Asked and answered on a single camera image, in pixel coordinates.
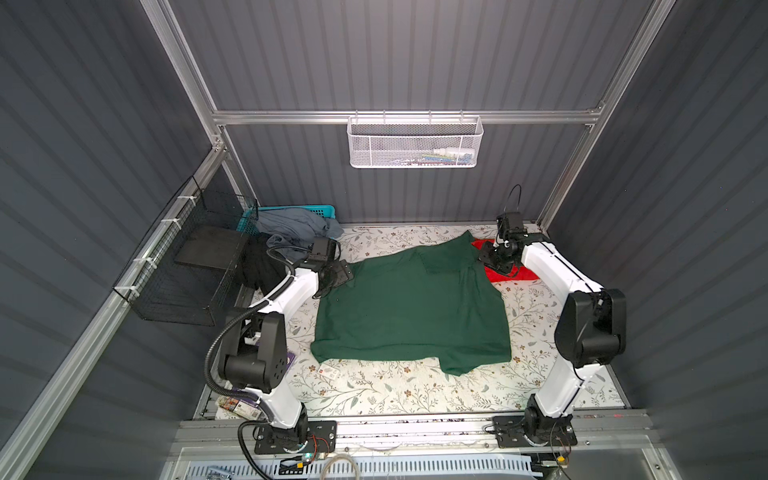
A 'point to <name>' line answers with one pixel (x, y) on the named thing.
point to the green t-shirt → (430, 301)
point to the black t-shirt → (260, 269)
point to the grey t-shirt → (294, 230)
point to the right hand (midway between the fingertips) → (485, 261)
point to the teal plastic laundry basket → (248, 224)
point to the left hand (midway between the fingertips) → (337, 277)
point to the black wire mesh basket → (182, 272)
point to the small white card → (329, 372)
